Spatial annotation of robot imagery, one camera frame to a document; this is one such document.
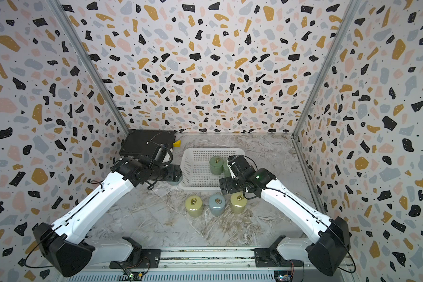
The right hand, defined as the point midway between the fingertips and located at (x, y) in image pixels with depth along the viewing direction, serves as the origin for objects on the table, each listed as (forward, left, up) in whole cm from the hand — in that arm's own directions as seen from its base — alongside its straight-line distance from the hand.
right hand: (229, 184), depth 78 cm
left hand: (+3, +23, +5) cm, 24 cm away
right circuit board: (-31, -22, -19) cm, 42 cm away
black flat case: (+37, +55, -12) cm, 67 cm away
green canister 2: (+15, +1, -10) cm, 18 cm away
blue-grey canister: (-6, +5, -9) cm, 12 cm away
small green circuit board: (-33, +37, -18) cm, 53 cm away
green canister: (+17, +7, -8) cm, 20 cm away
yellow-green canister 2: (-4, -4, -10) cm, 12 cm away
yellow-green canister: (-7, +16, -9) cm, 19 cm away
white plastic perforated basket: (+15, +18, -16) cm, 28 cm away
